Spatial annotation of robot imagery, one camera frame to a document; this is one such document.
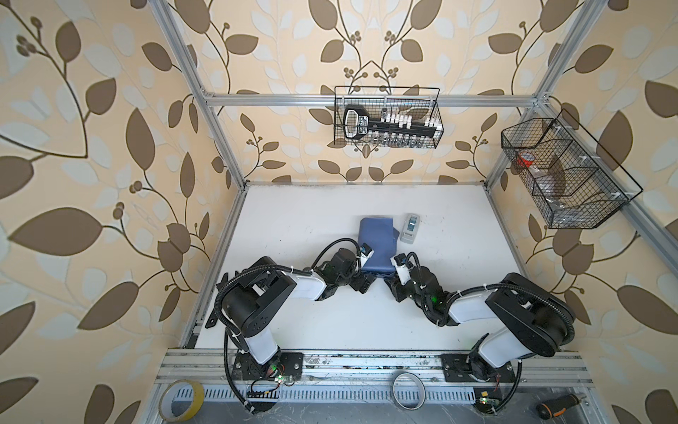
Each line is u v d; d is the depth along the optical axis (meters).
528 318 0.45
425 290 0.70
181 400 0.70
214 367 0.76
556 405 0.67
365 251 0.81
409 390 0.71
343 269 0.72
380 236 0.96
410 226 1.02
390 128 0.84
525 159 0.81
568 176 0.76
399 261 0.79
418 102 0.91
